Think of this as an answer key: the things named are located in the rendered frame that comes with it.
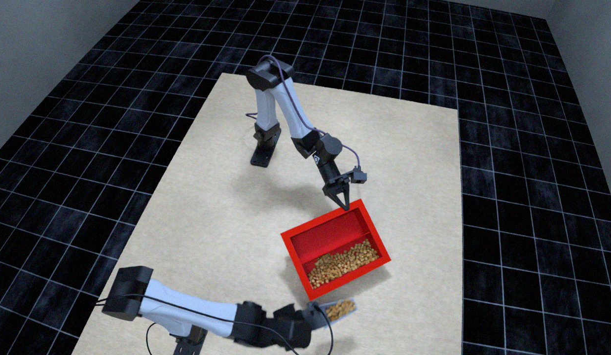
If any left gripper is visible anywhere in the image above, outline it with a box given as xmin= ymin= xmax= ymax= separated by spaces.
xmin=319 ymin=161 xmax=363 ymax=211

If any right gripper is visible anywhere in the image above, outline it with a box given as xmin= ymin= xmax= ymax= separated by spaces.
xmin=272 ymin=302 xmax=325 ymax=333

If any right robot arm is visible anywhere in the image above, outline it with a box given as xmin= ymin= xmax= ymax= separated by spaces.
xmin=101 ymin=266 xmax=311 ymax=355

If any light blue scoop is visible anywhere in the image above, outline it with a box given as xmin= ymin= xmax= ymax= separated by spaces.
xmin=319 ymin=300 xmax=357 ymax=330

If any red divided box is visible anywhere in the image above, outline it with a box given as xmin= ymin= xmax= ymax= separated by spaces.
xmin=280 ymin=198 xmax=391 ymax=301

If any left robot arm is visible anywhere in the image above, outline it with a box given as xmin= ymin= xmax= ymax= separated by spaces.
xmin=246 ymin=58 xmax=343 ymax=170

